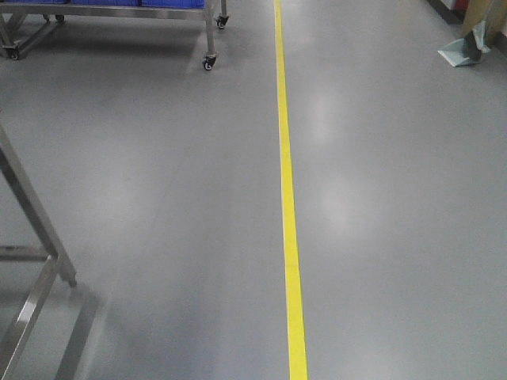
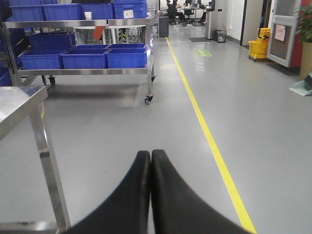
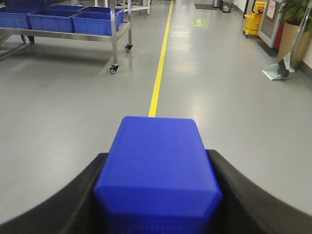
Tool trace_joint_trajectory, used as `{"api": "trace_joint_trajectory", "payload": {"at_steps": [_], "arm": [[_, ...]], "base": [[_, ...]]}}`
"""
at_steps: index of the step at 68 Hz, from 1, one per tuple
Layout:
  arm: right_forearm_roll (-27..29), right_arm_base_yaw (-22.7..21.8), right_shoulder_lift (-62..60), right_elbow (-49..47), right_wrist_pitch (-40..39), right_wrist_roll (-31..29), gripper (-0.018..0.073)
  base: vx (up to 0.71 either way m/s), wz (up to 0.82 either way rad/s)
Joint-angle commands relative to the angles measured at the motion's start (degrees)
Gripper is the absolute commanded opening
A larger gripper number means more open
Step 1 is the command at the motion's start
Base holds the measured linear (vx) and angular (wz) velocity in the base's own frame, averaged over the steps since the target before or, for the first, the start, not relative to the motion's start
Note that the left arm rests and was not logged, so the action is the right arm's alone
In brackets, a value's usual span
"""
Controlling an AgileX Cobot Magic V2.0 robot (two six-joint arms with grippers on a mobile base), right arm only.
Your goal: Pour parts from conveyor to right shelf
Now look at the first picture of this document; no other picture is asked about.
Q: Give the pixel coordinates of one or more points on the brown cardboard panel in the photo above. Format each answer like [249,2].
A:
[475,16]

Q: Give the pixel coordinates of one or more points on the blue plastic bin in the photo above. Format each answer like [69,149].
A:
[174,2]
[35,1]

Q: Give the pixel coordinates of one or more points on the steel rack on castors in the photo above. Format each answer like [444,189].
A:
[119,14]

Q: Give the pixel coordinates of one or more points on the bare steel table frame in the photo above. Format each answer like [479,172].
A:
[39,225]

